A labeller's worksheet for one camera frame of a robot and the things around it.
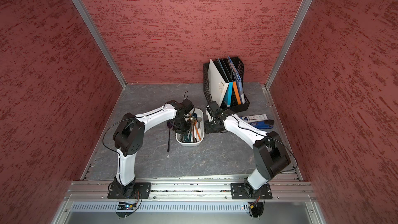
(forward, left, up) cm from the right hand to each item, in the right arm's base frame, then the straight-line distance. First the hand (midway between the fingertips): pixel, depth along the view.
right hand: (208, 131), depth 87 cm
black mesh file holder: (+41, -22, +16) cm, 49 cm away
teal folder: (+17, -12, +8) cm, 22 cm away
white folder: (+21, -6, +16) cm, 27 cm away
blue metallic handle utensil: (+10, +9, -2) cm, 13 cm away
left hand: (-1, +13, -3) cm, 14 cm away
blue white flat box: (+12, -31, -7) cm, 34 cm away
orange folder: (+19, -18, +12) cm, 28 cm away
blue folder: (+20, -17, +21) cm, 34 cm away
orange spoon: (+3, +7, -5) cm, 9 cm away
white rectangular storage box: (0, +8, -6) cm, 10 cm away
